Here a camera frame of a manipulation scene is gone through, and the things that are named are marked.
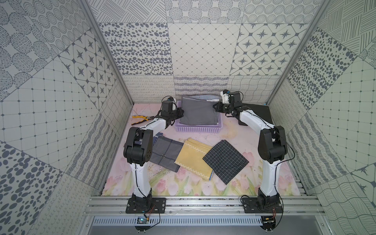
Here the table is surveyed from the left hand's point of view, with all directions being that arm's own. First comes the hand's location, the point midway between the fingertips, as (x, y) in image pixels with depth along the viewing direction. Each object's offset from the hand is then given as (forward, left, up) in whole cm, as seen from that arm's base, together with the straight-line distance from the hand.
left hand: (183, 108), depth 99 cm
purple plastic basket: (-11, -11, -9) cm, 18 cm away
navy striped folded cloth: (-16, +19, -12) cm, 28 cm away
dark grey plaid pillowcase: (-26, +11, -14) cm, 31 cm away
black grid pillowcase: (-31, -28, -14) cm, 44 cm away
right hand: (0, -21, +2) cm, 22 cm away
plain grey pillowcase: (-1, -11, 0) cm, 11 cm away
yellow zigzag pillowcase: (-29, -6, -13) cm, 33 cm away
